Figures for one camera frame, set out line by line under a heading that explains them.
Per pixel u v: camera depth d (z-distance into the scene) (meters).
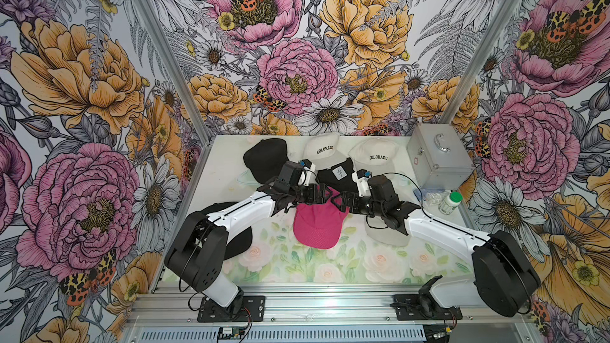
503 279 0.43
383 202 0.66
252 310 0.74
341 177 1.02
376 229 0.73
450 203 0.90
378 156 1.08
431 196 0.97
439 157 0.96
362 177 0.78
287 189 0.69
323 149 1.08
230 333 0.72
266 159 1.10
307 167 0.80
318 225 0.87
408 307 0.73
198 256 0.44
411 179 0.74
